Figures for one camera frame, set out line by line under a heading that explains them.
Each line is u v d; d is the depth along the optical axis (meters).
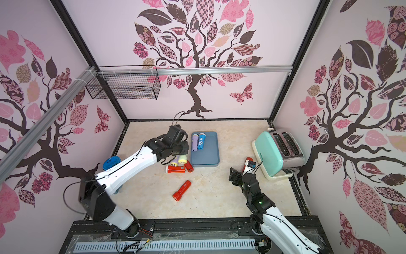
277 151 0.81
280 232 0.51
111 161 0.87
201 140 1.04
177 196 0.81
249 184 0.60
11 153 0.51
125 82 0.95
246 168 0.74
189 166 0.92
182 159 0.76
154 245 0.70
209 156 0.98
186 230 0.75
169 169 0.90
